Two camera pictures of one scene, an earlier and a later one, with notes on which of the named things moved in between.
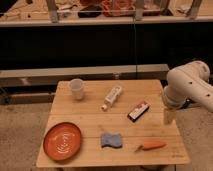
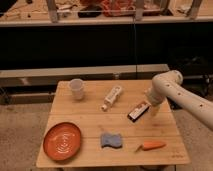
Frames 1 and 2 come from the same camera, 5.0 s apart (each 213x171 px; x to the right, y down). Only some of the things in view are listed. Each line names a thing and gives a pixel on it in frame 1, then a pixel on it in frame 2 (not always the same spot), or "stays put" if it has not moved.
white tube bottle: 111,98 stays put
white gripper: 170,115 → 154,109
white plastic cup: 76,88 stays put
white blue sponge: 114,141 stays put
